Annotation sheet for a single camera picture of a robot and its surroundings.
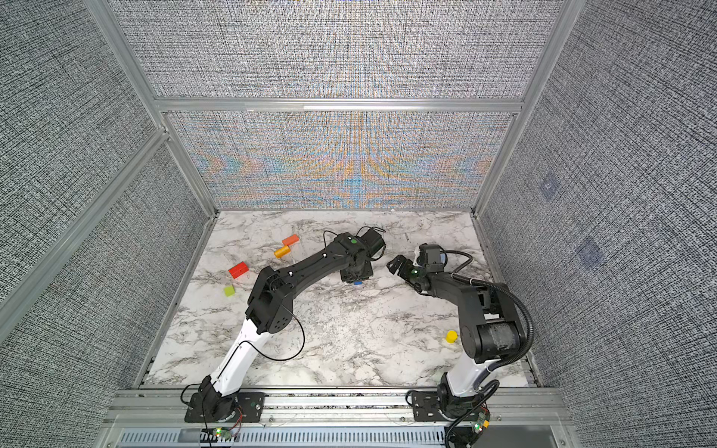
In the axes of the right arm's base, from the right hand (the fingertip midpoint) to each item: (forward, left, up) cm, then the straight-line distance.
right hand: (397, 268), depth 97 cm
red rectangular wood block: (+1, +57, -1) cm, 57 cm away
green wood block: (-6, +59, -4) cm, 59 cm away
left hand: (-4, +11, 0) cm, 12 cm away
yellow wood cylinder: (-23, -14, -2) cm, 27 cm away
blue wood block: (-3, +14, -5) cm, 15 cm away
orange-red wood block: (+16, +40, -2) cm, 43 cm away
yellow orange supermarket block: (+10, +43, -2) cm, 44 cm away
